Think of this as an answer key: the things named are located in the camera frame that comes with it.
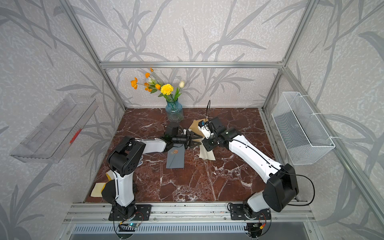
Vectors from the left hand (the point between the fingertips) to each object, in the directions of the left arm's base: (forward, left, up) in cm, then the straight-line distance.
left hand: (201, 140), depth 87 cm
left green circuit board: (-40, +35, -15) cm, 55 cm away
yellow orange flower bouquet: (+22, +19, +17) cm, 33 cm away
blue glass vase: (+25, +19, -3) cm, 32 cm away
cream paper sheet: (-6, -3, -6) cm, 9 cm away
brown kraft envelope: (+15, +5, -8) cm, 18 cm away
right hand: (-3, -2, +4) cm, 5 cm away
